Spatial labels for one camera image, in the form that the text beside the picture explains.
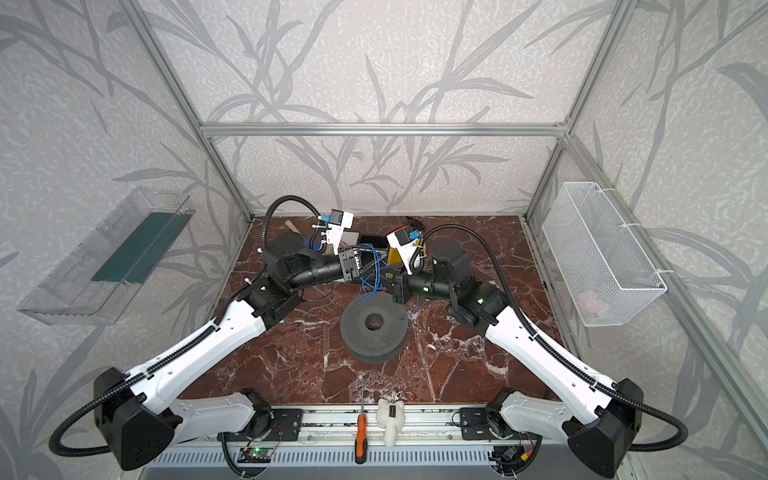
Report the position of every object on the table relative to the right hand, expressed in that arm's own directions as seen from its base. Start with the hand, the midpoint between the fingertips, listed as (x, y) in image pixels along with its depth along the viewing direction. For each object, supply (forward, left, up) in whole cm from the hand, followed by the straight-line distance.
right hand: (376, 265), depth 65 cm
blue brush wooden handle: (+40, +38, -32) cm, 64 cm away
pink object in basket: (-3, -52, -12) cm, 53 cm away
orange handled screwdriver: (-30, +4, -30) cm, 43 cm away
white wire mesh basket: (-4, -48, +2) cm, 48 cm away
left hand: (0, -3, +5) cm, 6 cm away
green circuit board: (-32, +30, -34) cm, 55 cm away
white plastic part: (-25, -3, -29) cm, 39 cm away
